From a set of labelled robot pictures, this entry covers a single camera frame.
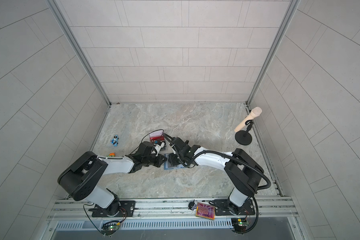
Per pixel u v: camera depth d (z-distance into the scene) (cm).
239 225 68
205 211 69
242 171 44
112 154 88
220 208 71
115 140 94
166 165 85
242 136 94
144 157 70
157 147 80
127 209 71
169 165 84
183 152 65
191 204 69
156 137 91
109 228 65
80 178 44
